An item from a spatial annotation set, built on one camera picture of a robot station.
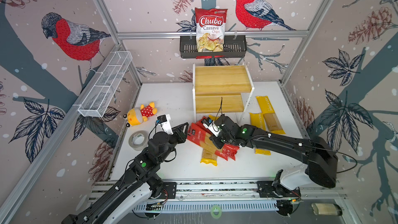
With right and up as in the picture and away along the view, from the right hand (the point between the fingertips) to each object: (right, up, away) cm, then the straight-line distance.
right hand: (208, 140), depth 80 cm
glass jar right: (+51, -26, -14) cm, 59 cm away
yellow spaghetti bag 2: (+32, +7, +19) cm, 38 cm away
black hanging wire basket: (+17, +54, +15) cm, 59 cm away
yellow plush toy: (-46, +11, +15) cm, 49 cm away
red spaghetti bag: (-6, +2, +3) cm, 7 cm away
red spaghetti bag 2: (+10, -4, -5) cm, 12 cm away
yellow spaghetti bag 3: (+41, +6, +16) cm, 44 cm away
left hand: (-10, +10, -10) cm, 17 cm away
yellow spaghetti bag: (0, -10, +3) cm, 11 cm away
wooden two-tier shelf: (+6, +27, -6) cm, 28 cm away
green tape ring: (+1, -29, -11) cm, 31 cm away
